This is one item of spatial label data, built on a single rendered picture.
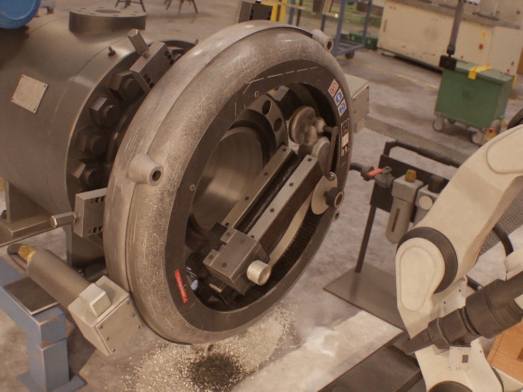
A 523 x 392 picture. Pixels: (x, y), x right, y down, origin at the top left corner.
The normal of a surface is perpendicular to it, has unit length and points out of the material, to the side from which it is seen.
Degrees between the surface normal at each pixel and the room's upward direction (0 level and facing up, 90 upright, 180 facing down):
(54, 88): 55
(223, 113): 90
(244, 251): 38
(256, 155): 108
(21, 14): 90
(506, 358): 90
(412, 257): 90
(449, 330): 69
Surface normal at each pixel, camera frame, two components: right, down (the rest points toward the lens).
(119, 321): 0.77, 0.36
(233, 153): -0.64, 0.38
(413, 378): 0.58, -0.36
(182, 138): 0.35, 0.11
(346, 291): 0.13, -0.90
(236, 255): -0.28, -0.55
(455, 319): -0.74, -0.21
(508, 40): 0.56, 0.42
